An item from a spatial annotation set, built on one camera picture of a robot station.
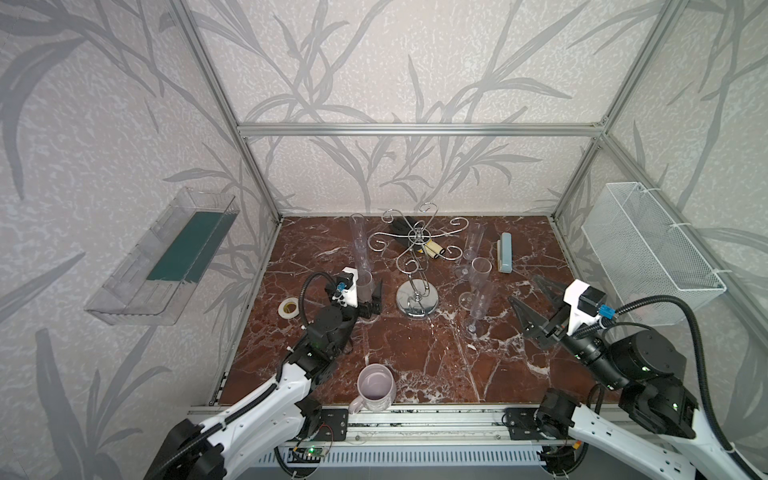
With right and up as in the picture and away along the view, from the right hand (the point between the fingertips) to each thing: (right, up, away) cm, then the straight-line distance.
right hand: (524, 277), depth 55 cm
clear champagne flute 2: (0, -5, +33) cm, 33 cm away
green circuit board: (-44, -44, +16) cm, 64 cm away
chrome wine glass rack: (-18, -12, +40) cm, 46 cm away
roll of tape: (-60, -17, +38) cm, 73 cm away
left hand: (-32, 0, +22) cm, 38 cm away
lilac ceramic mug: (-30, -32, +23) cm, 50 cm away
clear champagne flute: (-36, +10, +35) cm, 52 cm away
